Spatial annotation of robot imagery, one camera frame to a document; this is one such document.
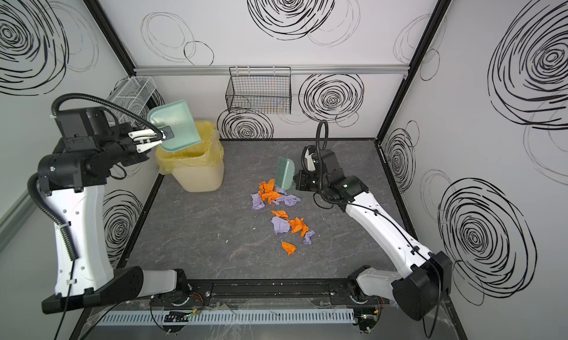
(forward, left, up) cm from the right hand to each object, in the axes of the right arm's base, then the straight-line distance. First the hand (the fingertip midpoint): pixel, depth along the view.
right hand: (291, 178), depth 74 cm
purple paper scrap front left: (-11, -7, -23) cm, 27 cm away
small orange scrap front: (-15, +1, -24) cm, 28 cm away
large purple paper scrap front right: (-7, +4, -23) cm, 25 cm away
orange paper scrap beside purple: (-1, +4, -24) cm, 24 cm away
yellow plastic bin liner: (+12, +31, 0) cm, 34 cm away
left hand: (+1, +43, +20) cm, 47 cm away
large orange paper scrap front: (-7, -3, -22) cm, 24 cm away
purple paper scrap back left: (+3, +14, -22) cm, 27 cm away
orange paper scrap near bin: (+9, +11, -24) cm, 28 cm away
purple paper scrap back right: (+5, +1, -24) cm, 24 cm away
